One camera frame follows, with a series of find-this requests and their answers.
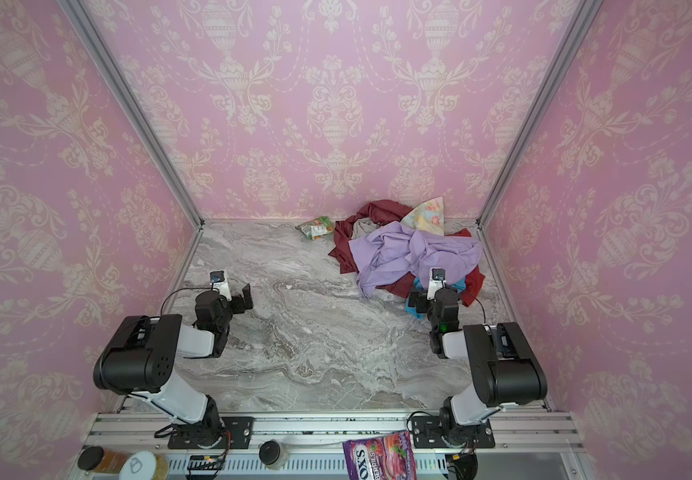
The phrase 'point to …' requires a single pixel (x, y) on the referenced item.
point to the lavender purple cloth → (419, 252)
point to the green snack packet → (315, 228)
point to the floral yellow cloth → (427, 217)
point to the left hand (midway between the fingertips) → (235, 286)
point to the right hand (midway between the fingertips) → (430, 283)
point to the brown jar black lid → (98, 460)
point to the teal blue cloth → (417, 287)
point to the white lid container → (138, 466)
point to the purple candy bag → (383, 458)
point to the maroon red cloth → (404, 284)
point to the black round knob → (274, 455)
